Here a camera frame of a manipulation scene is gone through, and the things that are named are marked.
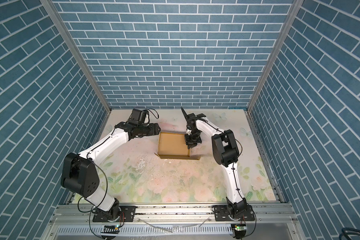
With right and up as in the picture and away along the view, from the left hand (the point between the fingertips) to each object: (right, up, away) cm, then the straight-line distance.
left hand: (156, 129), depth 89 cm
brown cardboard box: (+9, -12, +11) cm, 19 cm away
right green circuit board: (+46, -49, -15) cm, 68 cm away
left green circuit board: (-19, -48, -16) cm, 54 cm away
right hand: (+19, -11, +7) cm, 23 cm away
